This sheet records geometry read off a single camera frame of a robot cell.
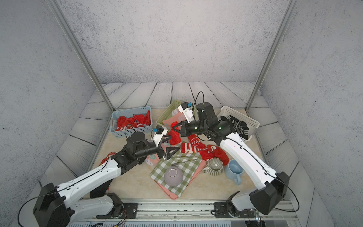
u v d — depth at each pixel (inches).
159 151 25.1
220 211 28.6
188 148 37.2
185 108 23.8
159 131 24.2
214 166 34.7
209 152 35.9
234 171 31.0
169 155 25.5
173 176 31.0
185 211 29.2
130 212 28.7
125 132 38.9
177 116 43.4
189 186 31.9
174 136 26.8
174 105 46.7
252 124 41.6
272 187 15.1
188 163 35.2
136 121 41.2
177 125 25.6
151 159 35.8
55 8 27.7
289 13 28.6
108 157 35.8
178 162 35.3
